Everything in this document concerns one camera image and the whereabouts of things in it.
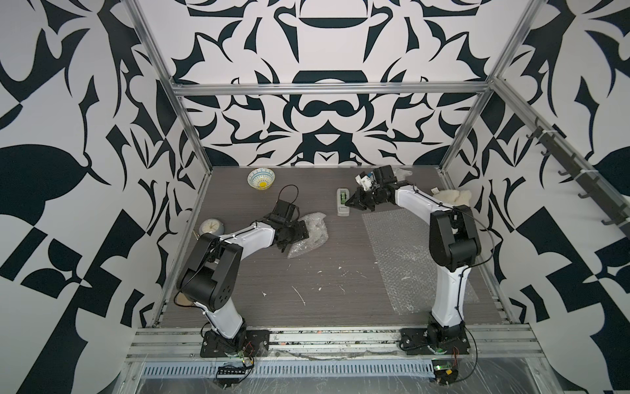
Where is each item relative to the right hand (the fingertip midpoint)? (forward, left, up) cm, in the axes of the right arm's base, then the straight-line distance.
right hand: (345, 199), depth 96 cm
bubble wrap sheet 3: (-14, -21, -10) cm, 27 cm away
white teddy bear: (+1, -42, -1) cm, 42 cm away
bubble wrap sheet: (-13, +11, -5) cm, 17 cm away
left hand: (-10, +17, -7) cm, 21 cm away
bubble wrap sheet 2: (+16, -26, -4) cm, 31 cm away
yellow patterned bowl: (+19, +36, -8) cm, 42 cm away
